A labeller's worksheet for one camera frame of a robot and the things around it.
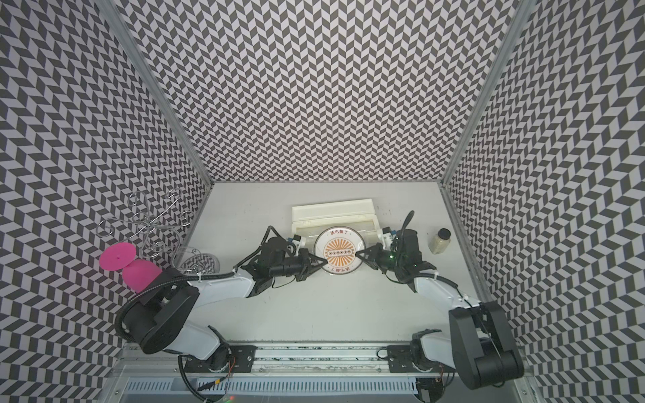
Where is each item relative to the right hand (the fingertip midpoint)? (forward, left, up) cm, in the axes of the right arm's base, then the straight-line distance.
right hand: (356, 258), depth 83 cm
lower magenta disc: (-12, +57, +15) cm, 60 cm away
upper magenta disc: (-10, +59, +22) cm, 64 cm away
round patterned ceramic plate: (+4, +6, +1) cm, 7 cm away
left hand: (-3, +9, +1) cm, 10 cm away
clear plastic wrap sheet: (+8, -5, +1) cm, 9 cm away
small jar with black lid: (+7, -30, -3) cm, 31 cm away
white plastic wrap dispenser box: (+17, +16, 0) cm, 23 cm away
